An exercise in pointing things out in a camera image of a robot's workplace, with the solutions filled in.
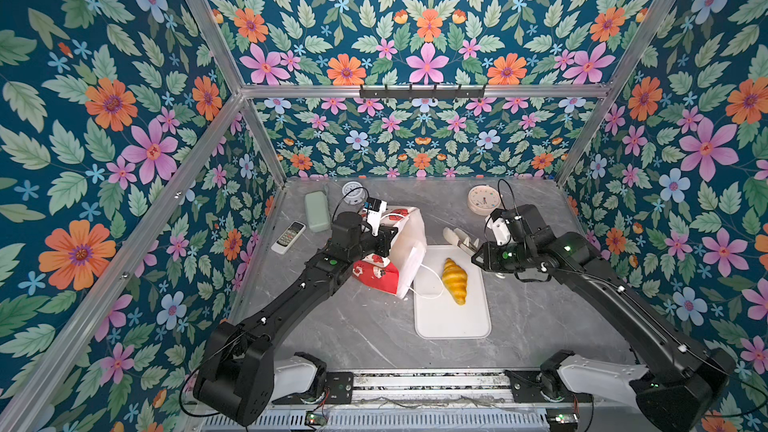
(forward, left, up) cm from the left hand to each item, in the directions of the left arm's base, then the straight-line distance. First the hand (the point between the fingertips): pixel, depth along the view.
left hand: (402, 223), depth 78 cm
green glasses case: (+21, +30, -20) cm, 41 cm away
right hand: (-11, -18, -1) cm, 21 cm away
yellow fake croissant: (-8, -15, -19) cm, 26 cm away
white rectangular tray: (-16, -9, -23) cm, 30 cm away
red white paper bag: (-9, +2, -11) cm, 14 cm away
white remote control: (+12, +39, -22) cm, 46 cm away
